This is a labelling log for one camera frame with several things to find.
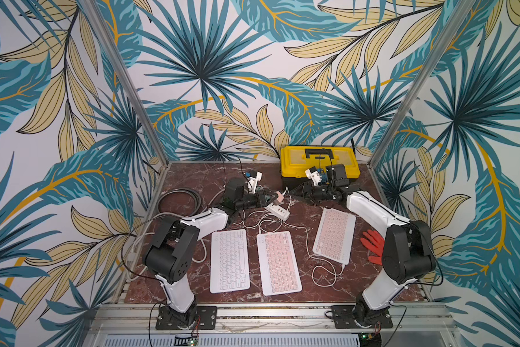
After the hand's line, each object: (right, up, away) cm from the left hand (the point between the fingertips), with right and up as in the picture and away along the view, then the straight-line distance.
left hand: (276, 198), depth 85 cm
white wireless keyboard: (-19, -26, -1) cm, 32 cm away
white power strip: (+2, -7, +13) cm, 15 cm away
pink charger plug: (+2, 0, +1) cm, 2 cm away
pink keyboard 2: (+25, -17, +8) cm, 31 cm away
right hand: (+6, +2, +1) cm, 7 cm away
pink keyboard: (+1, -29, -1) cm, 29 cm away
